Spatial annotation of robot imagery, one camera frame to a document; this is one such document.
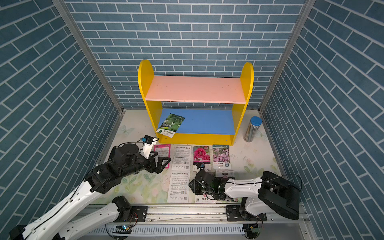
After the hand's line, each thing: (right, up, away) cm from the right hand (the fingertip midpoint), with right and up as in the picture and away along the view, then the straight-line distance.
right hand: (189, 187), depth 81 cm
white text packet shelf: (-6, -2, +1) cm, 6 cm away
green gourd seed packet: (-13, +34, +12) cm, 38 cm away
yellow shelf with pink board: (+11, +33, +11) cm, 36 cm away
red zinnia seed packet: (+21, +5, +6) cm, 22 cm away
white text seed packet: (-6, +13, +12) cm, 19 cm away
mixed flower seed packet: (+8, -5, -2) cm, 10 cm away
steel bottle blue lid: (+39, +35, +6) cm, 53 cm away
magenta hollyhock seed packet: (+7, +15, +15) cm, 22 cm away
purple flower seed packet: (+19, +13, +12) cm, 26 cm away
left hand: (-9, +19, -13) cm, 25 cm away
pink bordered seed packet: (-18, +17, +15) cm, 29 cm away
